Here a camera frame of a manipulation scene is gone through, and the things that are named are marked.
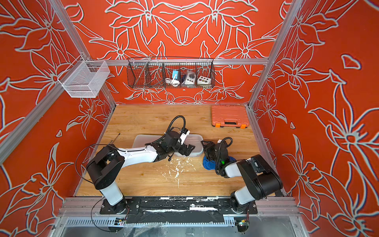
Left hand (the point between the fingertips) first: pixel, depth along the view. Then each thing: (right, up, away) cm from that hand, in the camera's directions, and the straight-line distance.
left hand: (190, 142), depth 88 cm
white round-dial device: (0, +40, +3) cm, 40 cm away
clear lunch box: (-33, 0, +6) cm, 33 cm away
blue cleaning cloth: (+12, -12, -5) cm, 18 cm away
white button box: (+9, +40, +6) cm, 41 cm away
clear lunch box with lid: (+2, +1, +6) cm, 6 cm away
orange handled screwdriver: (-53, -1, +11) cm, 54 cm away
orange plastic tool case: (+30, +17, +20) cm, 39 cm away
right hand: (+5, -1, 0) cm, 5 cm away
